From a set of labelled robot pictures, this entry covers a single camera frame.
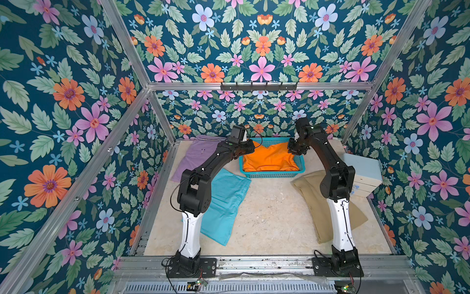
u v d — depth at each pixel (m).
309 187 0.92
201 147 1.15
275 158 1.04
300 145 0.86
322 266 0.73
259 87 0.93
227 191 0.96
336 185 0.62
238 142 0.75
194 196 0.55
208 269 0.73
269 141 1.19
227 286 0.70
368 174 0.89
